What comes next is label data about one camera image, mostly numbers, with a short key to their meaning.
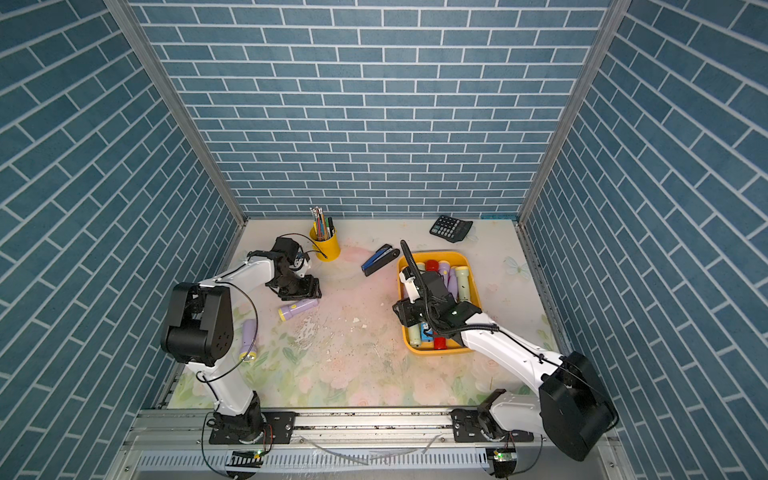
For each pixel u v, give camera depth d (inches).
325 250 40.5
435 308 24.8
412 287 29.1
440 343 34.0
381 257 41.8
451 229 45.5
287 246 31.8
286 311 35.1
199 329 19.5
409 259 23.9
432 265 38.9
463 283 37.6
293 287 32.4
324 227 40.4
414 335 34.1
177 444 28.8
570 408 16.3
